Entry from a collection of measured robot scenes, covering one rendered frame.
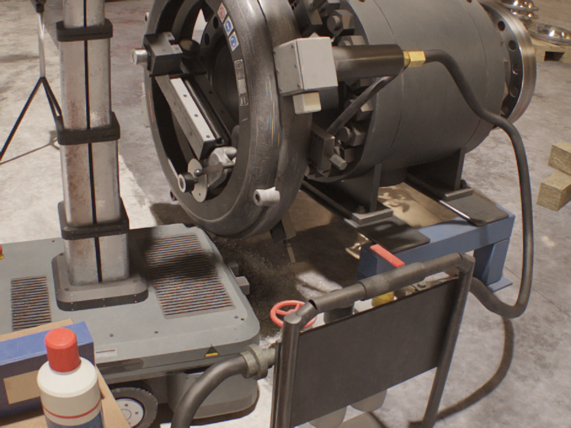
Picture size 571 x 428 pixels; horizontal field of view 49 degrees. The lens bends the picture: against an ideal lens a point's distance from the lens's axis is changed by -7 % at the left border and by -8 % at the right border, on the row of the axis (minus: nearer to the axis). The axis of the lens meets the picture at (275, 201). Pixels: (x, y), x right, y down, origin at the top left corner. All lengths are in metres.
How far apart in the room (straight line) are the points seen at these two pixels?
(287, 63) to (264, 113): 0.13
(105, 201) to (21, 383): 0.62
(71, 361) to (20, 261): 1.02
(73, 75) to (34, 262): 0.55
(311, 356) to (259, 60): 0.65
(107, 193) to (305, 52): 0.49
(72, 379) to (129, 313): 0.78
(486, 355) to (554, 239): 0.83
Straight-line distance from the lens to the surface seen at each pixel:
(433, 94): 1.80
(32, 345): 0.86
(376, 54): 1.44
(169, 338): 1.39
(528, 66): 2.21
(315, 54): 1.33
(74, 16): 1.30
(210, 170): 1.63
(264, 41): 1.42
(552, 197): 2.82
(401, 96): 1.72
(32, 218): 2.47
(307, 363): 1.05
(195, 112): 1.69
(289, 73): 1.34
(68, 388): 0.68
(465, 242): 1.96
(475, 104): 1.72
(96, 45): 1.31
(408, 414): 1.64
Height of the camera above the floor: 1.10
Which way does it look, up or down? 26 degrees down
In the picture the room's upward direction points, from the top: 3 degrees clockwise
